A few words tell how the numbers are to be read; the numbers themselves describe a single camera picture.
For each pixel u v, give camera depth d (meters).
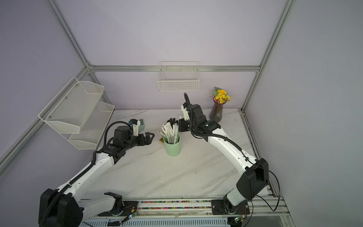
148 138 0.73
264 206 0.76
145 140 0.73
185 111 0.70
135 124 0.73
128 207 0.74
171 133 0.86
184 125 0.68
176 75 0.95
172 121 1.11
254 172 0.41
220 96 0.95
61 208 0.39
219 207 0.73
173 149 0.88
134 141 0.70
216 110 1.02
